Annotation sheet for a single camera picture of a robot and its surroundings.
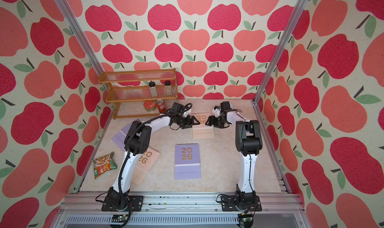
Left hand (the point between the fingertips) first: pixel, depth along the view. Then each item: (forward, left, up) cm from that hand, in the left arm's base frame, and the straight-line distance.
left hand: (197, 127), depth 100 cm
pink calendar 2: (-22, +32, -4) cm, 39 cm away
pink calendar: (+1, -4, -5) cm, 6 cm away
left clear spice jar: (+18, +30, +20) cm, 40 cm away
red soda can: (+15, +25, +6) cm, 30 cm away
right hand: (+3, -10, -3) cm, 10 cm away
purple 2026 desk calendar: (-22, +7, -4) cm, 24 cm away
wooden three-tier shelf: (+32, +45, +2) cm, 55 cm away
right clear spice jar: (+21, +20, +20) cm, 35 cm away
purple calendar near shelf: (-6, +53, -5) cm, 53 cm away
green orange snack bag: (-25, +55, -3) cm, 60 cm away
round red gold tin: (+20, +36, +1) cm, 41 cm away
